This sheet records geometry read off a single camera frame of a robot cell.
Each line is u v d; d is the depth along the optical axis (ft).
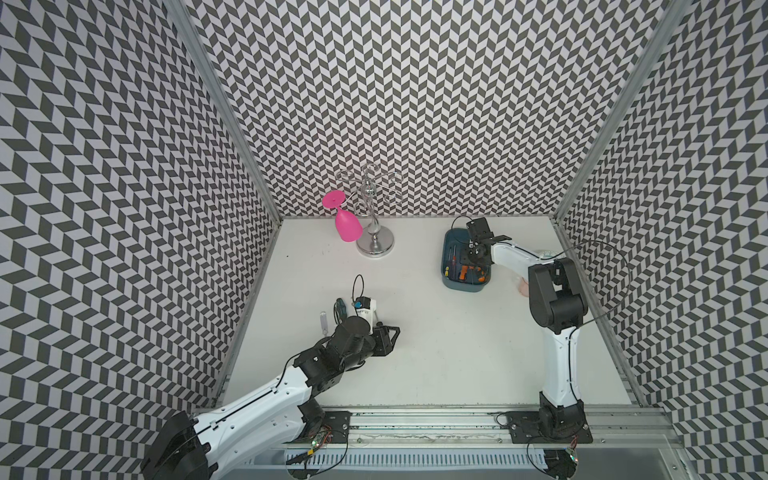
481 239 2.60
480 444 2.37
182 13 2.33
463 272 3.25
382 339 2.23
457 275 3.25
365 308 2.34
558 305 1.86
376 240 3.65
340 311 3.24
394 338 2.47
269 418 1.61
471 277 3.25
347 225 3.16
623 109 2.72
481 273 3.25
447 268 3.32
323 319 2.99
